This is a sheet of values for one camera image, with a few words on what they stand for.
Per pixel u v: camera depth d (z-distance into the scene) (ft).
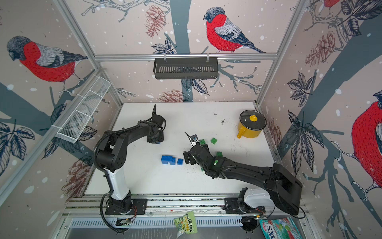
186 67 3.48
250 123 3.15
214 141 3.19
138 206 2.41
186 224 2.24
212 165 1.96
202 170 2.84
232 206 2.39
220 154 2.89
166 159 2.80
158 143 2.94
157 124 2.63
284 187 1.36
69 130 2.54
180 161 2.88
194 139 2.29
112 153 1.68
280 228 2.16
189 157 2.39
